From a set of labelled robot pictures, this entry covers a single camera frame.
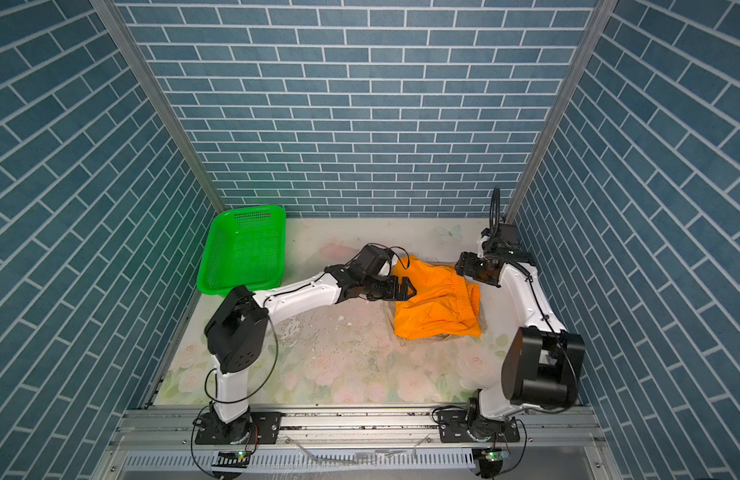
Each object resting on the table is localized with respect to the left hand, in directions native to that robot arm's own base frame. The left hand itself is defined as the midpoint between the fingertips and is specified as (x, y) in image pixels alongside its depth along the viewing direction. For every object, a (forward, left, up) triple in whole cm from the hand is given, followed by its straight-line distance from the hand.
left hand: (406, 292), depth 86 cm
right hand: (+7, -18, +4) cm, 20 cm away
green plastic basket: (+28, +59, -13) cm, 67 cm away
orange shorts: (-3, -11, -1) cm, 11 cm away
